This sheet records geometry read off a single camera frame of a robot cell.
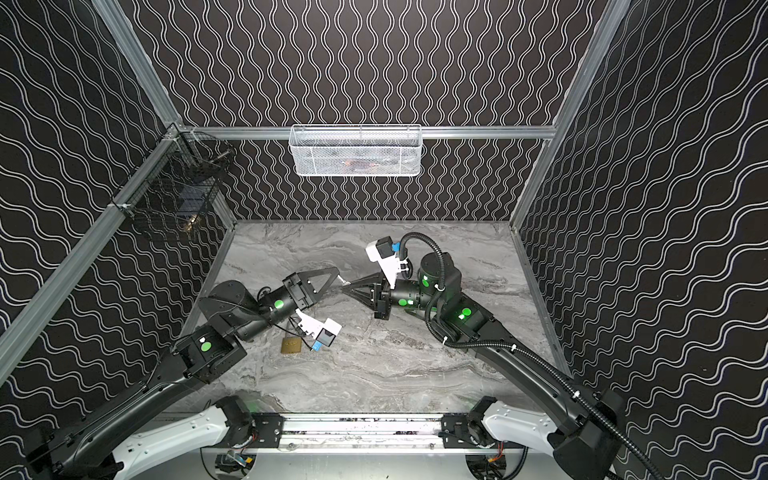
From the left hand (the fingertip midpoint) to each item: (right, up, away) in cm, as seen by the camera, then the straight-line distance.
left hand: (327, 255), depth 55 cm
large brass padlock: (-17, -27, +34) cm, 46 cm away
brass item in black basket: (-43, +8, +26) cm, 51 cm away
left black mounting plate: (-19, -44, +20) cm, 52 cm away
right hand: (+2, -7, +5) cm, 9 cm away
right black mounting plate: (+28, -44, +19) cm, 55 cm away
